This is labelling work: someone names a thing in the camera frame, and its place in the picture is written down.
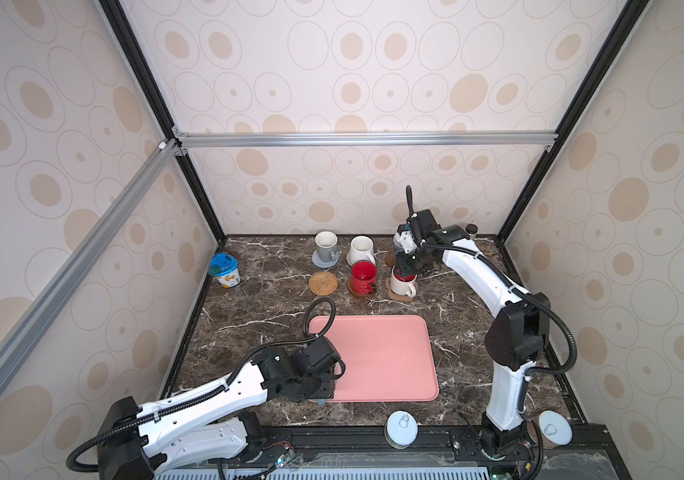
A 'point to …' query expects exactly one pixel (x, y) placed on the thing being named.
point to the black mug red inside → (364, 276)
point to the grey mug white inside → (326, 246)
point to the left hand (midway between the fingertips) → (337, 389)
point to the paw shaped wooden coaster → (399, 298)
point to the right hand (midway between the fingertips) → (401, 267)
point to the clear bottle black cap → (471, 228)
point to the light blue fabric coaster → (324, 264)
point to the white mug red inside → (402, 285)
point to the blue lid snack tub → (224, 268)
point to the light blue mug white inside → (398, 245)
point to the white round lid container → (401, 429)
